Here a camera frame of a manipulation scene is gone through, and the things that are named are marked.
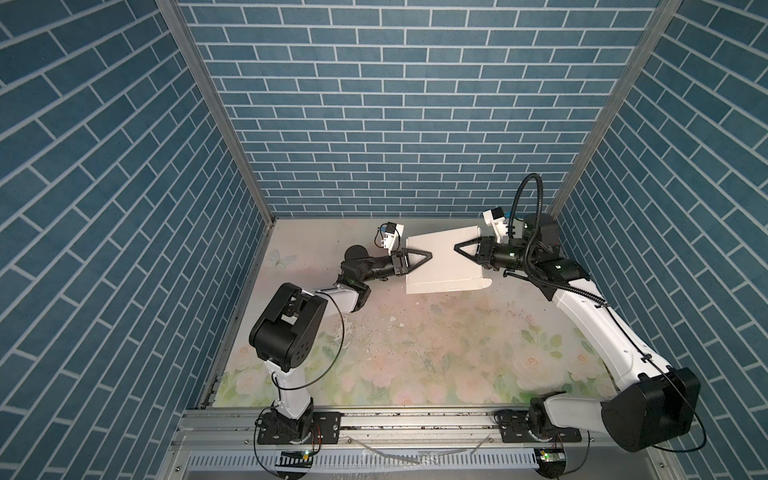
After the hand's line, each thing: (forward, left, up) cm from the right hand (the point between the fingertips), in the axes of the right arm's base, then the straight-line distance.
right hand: (454, 246), depth 72 cm
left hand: (-1, +6, -6) cm, 9 cm away
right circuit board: (-38, -27, -36) cm, 59 cm away
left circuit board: (-43, +36, -33) cm, 65 cm away
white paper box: (-4, +1, -4) cm, 6 cm away
